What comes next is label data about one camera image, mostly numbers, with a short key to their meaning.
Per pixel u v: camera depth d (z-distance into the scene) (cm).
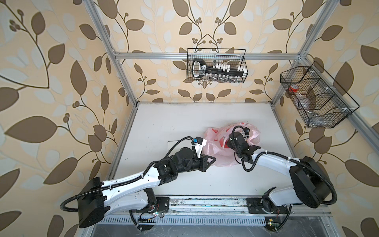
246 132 78
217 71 85
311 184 43
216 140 89
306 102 80
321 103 73
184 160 54
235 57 91
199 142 64
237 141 68
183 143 72
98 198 41
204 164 61
